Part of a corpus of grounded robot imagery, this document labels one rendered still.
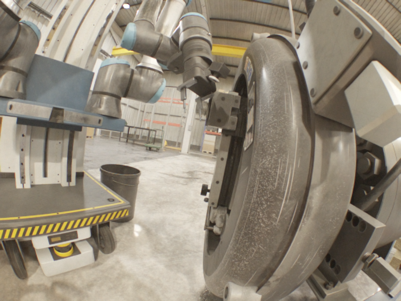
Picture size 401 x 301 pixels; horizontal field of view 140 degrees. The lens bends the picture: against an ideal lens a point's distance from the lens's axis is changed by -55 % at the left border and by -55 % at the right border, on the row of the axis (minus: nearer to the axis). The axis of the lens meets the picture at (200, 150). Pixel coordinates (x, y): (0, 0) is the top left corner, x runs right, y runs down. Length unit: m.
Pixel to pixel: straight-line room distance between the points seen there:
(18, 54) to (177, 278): 1.11
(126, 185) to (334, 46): 1.12
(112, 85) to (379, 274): 0.87
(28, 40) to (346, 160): 0.82
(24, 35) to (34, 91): 0.26
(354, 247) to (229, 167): 0.43
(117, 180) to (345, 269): 1.10
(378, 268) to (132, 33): 0.67
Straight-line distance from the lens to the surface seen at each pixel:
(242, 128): 0.51
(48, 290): 0.84
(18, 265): 0.80
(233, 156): 0.53
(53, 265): 0.78
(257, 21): 9.88
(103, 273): 0.88
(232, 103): 0.45
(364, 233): 0.21
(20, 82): 0.70
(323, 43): 0.17
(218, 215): 0.59
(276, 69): 0.22
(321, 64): 0.16
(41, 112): 0.66
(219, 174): 0.53
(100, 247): 0.96
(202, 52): 0.40
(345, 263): 0.23
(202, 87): 0.37
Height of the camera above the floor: 0.65
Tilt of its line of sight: 3 degrees down
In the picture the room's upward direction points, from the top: 10 degrees clockwise
